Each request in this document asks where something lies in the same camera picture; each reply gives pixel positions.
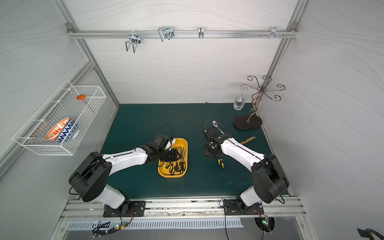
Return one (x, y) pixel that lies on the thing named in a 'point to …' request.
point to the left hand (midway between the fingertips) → (180, 158)
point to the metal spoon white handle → (215, 124)
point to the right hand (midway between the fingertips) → (208, 153)
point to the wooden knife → (247, 140)
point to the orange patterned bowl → (52, 133)
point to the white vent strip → (108, 225)
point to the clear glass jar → (239, 102)
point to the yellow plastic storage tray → (166, 173)
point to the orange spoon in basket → (82, 97)
